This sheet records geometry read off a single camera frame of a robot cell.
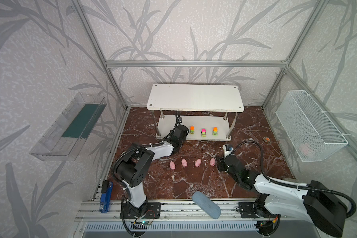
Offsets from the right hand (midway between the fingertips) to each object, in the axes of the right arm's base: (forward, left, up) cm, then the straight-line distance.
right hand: (218, 151), depth 87 cm
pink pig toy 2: (-4, +20, -6) cm, 22 cm away
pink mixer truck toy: (+13, +8, +1) cm, 15 cm away
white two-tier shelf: (+38, +1, -8) cm, 39 cm away
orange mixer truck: (+15, +1, 0) cm, 15 cm away
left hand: (+18, +23, +3) cm, 29 cm away
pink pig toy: (-6, +28, -5) cm, 29 cm away
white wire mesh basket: (-6, -36, +26) cm, 45 cm away
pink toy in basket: (-5, -41, +13) cm, 43 cm away
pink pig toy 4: (-4, +3, -6) cm, 8 cm away
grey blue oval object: (-29, +6, -4) cm, 30 cm away
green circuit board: (-34, +40, -7) cm, 53 cm away
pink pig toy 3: (-4, +12, -6) cm, 14 cm away
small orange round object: (+13, -36, -8) cm, 39 cm away
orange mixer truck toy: (+15, +15, +1) cm, 22 cm away
